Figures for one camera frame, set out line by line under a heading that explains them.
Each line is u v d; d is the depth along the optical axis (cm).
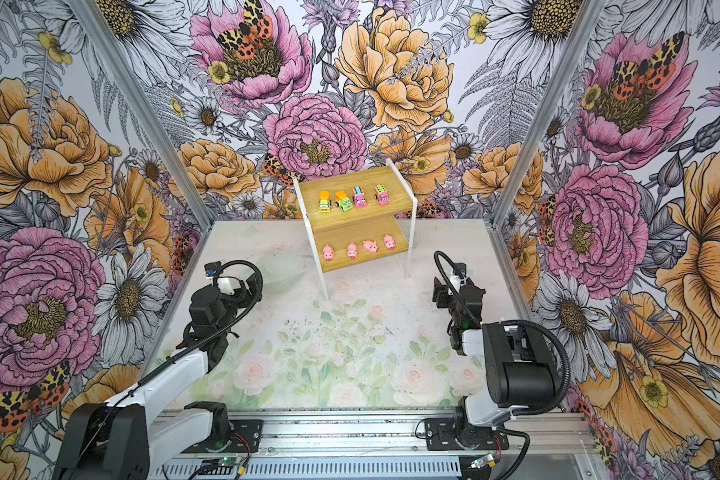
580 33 75
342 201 78
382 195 79
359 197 78
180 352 57
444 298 85
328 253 88
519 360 51
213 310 65
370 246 91
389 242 92
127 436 41
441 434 74
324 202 77
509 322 54
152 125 92
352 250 89
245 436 73
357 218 77
